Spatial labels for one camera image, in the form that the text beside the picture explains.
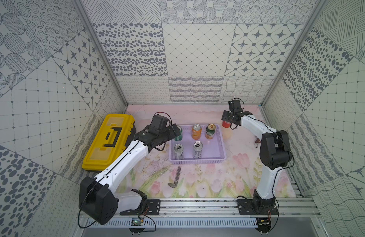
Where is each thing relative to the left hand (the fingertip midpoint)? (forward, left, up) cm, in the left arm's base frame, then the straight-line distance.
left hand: (174, 129), depth 80 cm
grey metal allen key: (-23, 0, -21) cm, 31 cm away
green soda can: (+5, -1, -17) cm, 18 cm away
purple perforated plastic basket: (-3, -24, -20) cm, 31 cm away
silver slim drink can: (-8, -3, -7) cm, 11 cm away
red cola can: (+15, -33, -14) cm, 39 cm away
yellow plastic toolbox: (0, +34, -4) cm, 35 cm away
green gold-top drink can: (+7, -22, -11) cm, 26 cm away
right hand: (+19, -35, -11) cm, 41 cm away
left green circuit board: (-40, +17, -23) cm, 50 cm away
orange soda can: (+7, -13, -12) cm, 19 cm away
